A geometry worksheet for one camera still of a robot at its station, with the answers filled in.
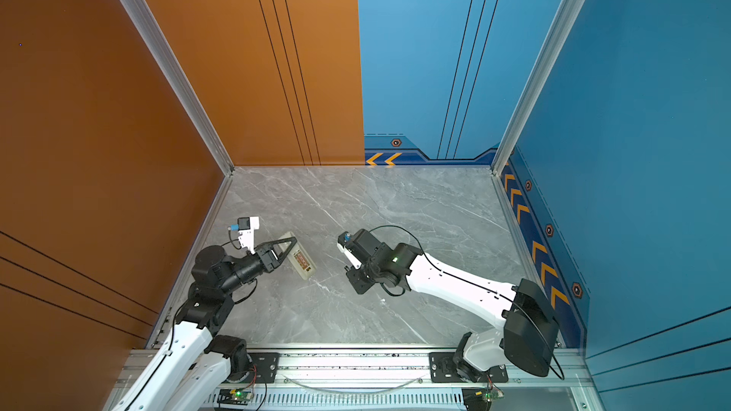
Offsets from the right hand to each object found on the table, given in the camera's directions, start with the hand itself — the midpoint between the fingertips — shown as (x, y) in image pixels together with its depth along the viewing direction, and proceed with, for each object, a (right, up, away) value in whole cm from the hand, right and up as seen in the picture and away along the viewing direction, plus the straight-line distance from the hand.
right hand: (351, 276), depth 77 cm
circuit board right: (+36, -27, -8) cm, 45 cm away
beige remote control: (-13, +6, -5) cm, 15 cm away
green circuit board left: (-28, -28, -6) cm, 40 cm away
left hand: (-14, +11, -5) cm, 18 cm away
